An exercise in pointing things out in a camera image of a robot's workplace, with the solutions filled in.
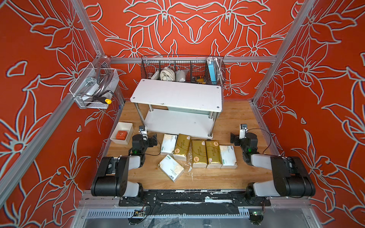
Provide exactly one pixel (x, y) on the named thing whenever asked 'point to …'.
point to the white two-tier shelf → (178, 109)
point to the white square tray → (128, 127)
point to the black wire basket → (187, 69)
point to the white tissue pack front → (172, 169)
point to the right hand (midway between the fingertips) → (237, 131)
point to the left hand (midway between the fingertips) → (149, 133)
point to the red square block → (121, 135)
